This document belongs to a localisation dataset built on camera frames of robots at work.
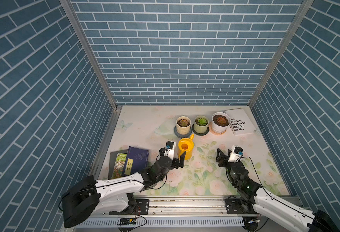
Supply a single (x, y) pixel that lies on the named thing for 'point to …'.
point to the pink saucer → (215, 133)
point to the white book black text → (240, 124)
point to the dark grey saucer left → (182, 136)
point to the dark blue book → (136, 159)
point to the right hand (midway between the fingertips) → (223, 150)
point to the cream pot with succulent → (183, 124)
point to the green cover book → (116, 164)
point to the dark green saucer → (203, 134)
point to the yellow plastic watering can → (186, 144)
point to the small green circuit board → (128, 221)
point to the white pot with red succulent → (220, 122)
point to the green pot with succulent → (201, 123)
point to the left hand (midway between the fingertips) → (182, 152)
